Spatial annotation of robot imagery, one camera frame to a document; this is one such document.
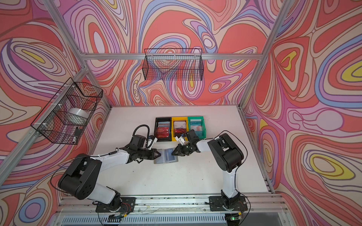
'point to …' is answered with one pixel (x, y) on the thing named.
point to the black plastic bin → (163, 122)
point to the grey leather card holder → (161, 159)
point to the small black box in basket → (78, 132)
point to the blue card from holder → (168, 156)
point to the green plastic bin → (198, 124)
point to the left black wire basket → (64, 118)
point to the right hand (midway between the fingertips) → (173, 157)
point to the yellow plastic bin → (179, 127)
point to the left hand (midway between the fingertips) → (161, 155)
